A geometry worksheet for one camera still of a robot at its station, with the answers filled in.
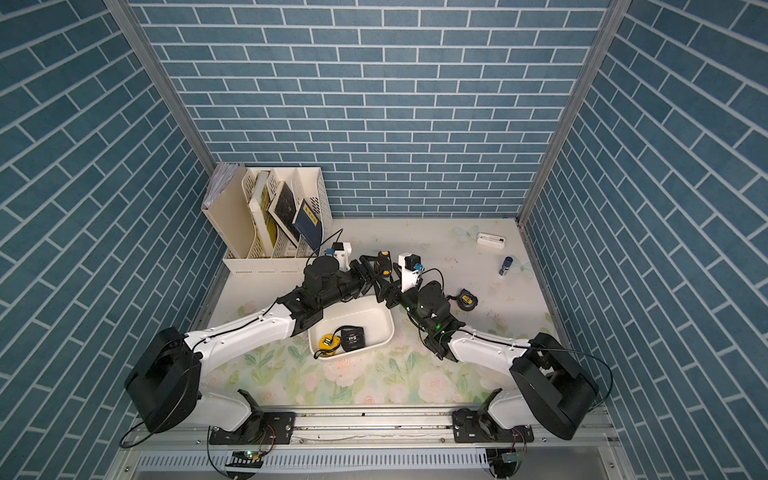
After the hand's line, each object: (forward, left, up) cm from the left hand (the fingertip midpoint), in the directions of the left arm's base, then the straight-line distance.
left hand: (394, 269), depth 76 cm
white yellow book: (+22, +41, -1) cm, 46 cm away
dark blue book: (+29, +30, -15) cm, 45 cm away
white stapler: (+29, -37, -21) cm, 52 cm away
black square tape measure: (-10, +12, -20) cm, 26 cm away
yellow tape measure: (-10, +19, -23) cm, 32 cm away
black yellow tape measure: (+1, +2, +1) cm, 3 cm away
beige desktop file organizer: (+20, +51, -7) cm, 55 cm away
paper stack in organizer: (+32, +54, +5) cm, 63 cm away
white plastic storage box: (0, +8, -23) cm, 24 cm away
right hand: (+1, +2, -2) cm, 3 cm away
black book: (+29, +37, -7) cm, 48 cm away
